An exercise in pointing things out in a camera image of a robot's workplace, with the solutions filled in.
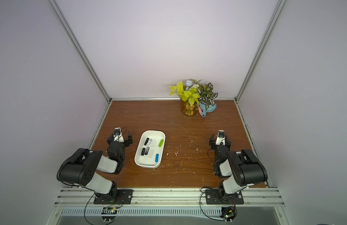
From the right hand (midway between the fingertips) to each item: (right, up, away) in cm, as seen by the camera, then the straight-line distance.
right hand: (222, 133), depth 87 cm
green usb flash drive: (-40, -7, +6) cm, 41 cm away
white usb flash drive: (-46, -8, +7) cm, 47 cm away
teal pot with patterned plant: (-9, +20, +4) cm, 22 cm away
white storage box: (-47, -11, +4) cm, 49 cm away
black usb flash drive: (-50, -6, +7) cm, 51 cm away
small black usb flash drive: (-51, -12, +2) cm, 53 cm away
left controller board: (-65, -40, -15) cm, 78 cm away
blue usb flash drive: (-42, -16, 0) cm, 45 cm away
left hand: (-65, +1, +2) cm, 65 cm away
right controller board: (-3, -38, -18) cm, 42 cm away
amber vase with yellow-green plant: (-21, +24, +3) cm, 32 cm away
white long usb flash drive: (-46, -13, +2) cm, 48 cm away
